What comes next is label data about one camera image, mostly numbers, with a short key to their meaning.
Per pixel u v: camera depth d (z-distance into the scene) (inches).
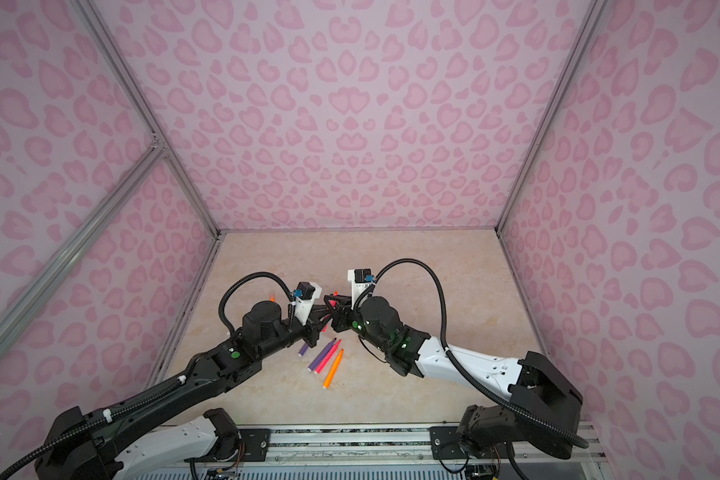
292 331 25.0
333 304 28.3
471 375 18.0
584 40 28.5
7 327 20.6
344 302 26.0
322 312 27.8
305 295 24.7
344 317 25.4
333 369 33.7
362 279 25.3
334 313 27.6
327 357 34.5
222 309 21.3
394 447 29.2
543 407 16.1
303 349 34.7
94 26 27.6
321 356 34.6
